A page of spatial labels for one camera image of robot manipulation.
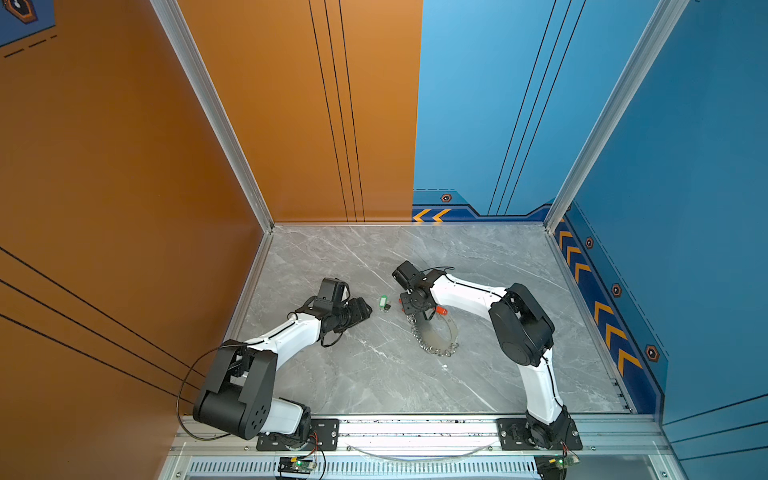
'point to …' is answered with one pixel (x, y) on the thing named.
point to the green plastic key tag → (384, 300)
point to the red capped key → (441, 310)
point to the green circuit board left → (296, 465)
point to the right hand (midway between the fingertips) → (409, 306)
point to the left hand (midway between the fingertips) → (365, 310)
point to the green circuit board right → (554, 466)
